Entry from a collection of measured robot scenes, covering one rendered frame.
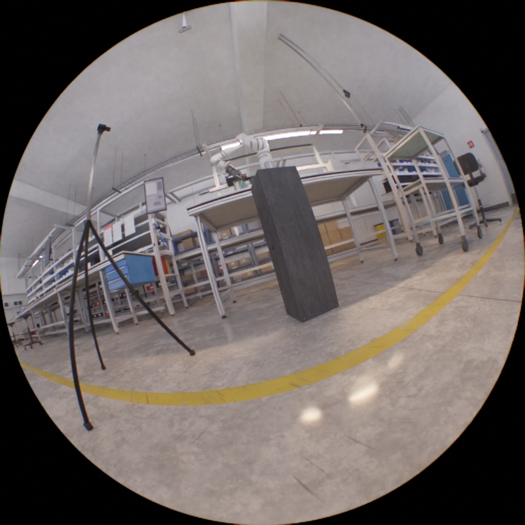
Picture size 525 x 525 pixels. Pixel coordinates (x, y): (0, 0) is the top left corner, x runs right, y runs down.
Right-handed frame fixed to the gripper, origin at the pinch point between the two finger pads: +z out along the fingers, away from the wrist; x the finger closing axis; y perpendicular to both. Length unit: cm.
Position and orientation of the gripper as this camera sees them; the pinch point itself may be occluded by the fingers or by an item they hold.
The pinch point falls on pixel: (243, 177)
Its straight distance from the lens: 156.2
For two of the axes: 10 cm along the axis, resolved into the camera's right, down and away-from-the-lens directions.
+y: 0.0, 0.2, 10.0
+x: -6.1, 7.9, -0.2
